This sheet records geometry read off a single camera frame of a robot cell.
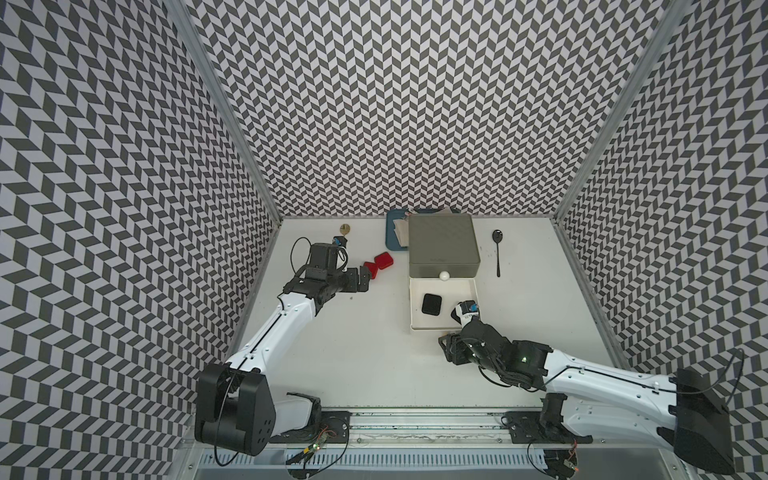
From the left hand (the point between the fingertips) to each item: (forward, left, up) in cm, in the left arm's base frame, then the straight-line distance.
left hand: (354, 276), depth 85 cm
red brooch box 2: (+13, -3, -14) cm, 20 cm away
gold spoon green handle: (+29, +8, -12) cm, 33 cm away
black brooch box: (-6, -22, -6) cm, 24 cm away
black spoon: (+26, -50, -13) cm, 58 cm away
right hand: (-17, -26, -7) cm, 32 cm away
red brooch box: (+15, -7, -13) cm, 21 cm away
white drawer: (0, -29, -9) cm, 31 cm away
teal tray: (+25, -10, -14) cm, 31 cm away
